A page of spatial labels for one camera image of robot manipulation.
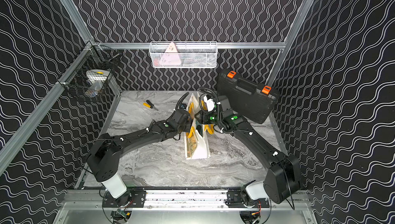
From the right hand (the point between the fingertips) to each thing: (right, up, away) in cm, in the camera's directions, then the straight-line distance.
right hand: (199, 114), depth 80 cm
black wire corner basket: (-57, +20, 0) cm, 60 cm away
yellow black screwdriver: (-36, +5, +33) cm, 49 cm away
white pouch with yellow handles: (-1, -12, -9) cm, 15 cm away
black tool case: (+30, +7, +8) cm, 32 cm away
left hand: (-6, -3, +7) cm, 10 cm away
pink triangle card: (-17, +33, +10) cm, 39 cm away
